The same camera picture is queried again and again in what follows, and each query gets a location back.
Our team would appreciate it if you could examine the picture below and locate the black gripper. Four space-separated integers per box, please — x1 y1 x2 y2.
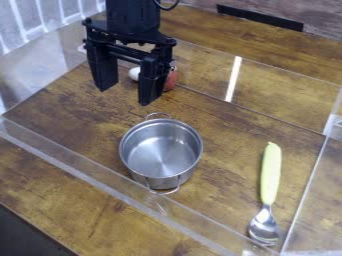
82 0 178 106

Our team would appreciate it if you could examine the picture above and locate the red and white toy mushroom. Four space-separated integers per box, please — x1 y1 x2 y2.
129 66 178 92

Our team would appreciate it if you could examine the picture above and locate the black strip on table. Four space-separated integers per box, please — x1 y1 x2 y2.
217 4 305 32

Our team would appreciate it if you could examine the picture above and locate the clear acrylic triangle bracket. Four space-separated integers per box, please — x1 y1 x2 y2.
78 44 87 54

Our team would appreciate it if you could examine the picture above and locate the silver pot with handles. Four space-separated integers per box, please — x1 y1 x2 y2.
119 112 203 195

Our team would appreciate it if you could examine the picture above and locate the clear acrylic enclosure wall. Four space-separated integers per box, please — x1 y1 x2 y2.
0 116 279 256

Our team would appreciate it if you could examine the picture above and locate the spoon with yellow-green handle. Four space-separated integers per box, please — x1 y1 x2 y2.
249 142 282 246

